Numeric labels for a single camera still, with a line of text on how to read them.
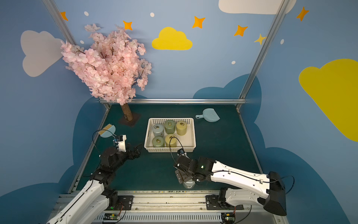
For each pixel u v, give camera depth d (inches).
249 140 41.4
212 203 29.4
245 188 17.3
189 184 29.6
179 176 26.0
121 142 27.7
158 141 35.3
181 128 38.7
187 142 41.6
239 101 46.6
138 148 29.2
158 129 37.7
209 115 45.2
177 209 29.0
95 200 21.1
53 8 27.2
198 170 20.0
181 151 26.3
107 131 43.4
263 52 34.1
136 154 28.8
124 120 43.0
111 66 28.3
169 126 38.7
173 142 35.7
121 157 27.1
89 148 39.8
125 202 29.5
